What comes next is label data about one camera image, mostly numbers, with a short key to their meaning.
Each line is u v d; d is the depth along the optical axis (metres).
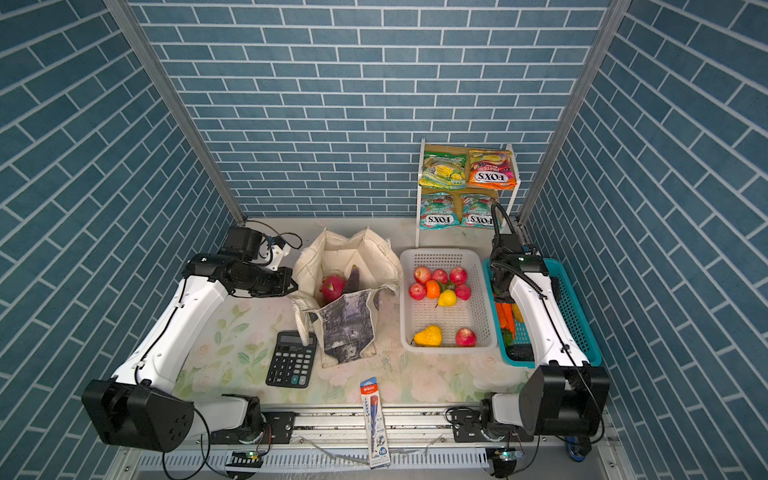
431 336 0.84
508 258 0.59
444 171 0.84
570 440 0.72
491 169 0.85
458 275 0.99
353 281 0.93
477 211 0.97
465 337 0.84
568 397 0.45
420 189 0.88
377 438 0.72
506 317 0.91
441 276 0.99
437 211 0.99
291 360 0.83
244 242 0.60
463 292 0.94
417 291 0.94
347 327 0.76
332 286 0.90
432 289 0.94
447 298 0.94
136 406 0.38
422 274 0.97
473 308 0.93
